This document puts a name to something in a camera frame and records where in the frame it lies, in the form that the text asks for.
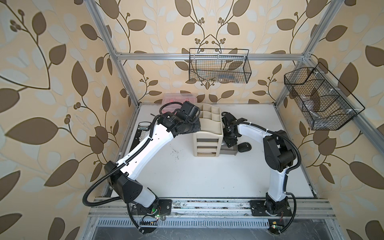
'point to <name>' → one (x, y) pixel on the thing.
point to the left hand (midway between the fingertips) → (195, 124)
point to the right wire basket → (324, 102)
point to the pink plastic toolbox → (179, 97)
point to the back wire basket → (219, 65)
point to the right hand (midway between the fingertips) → (222, 138)
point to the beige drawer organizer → (209, 142)
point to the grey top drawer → (225, 150)
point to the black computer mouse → (244, 147)
